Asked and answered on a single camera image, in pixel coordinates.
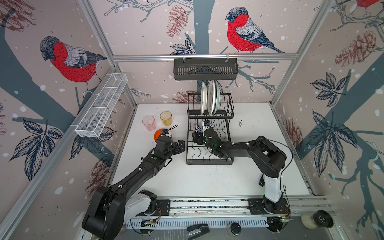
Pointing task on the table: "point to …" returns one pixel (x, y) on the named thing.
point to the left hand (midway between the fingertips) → (178, 143)
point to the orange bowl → (161, 132)
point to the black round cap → (235, 228)
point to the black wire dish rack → (198, 154)
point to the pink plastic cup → (149, 122)
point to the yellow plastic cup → (166, 117)
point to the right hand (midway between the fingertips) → (196, 134)
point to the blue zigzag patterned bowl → (196, 128)
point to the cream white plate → (203, 98)
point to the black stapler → (197, 231)
